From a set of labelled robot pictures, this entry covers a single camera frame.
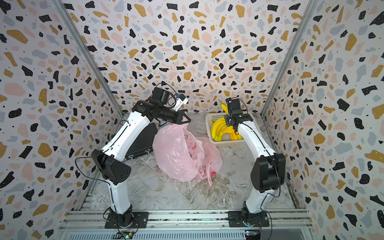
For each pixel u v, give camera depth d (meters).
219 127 1.03
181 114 0.67
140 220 0.73
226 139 1.06
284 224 0.76
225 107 0.83
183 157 0.78
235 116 0.66
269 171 0.47
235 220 0.73
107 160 0.47
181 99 0.70
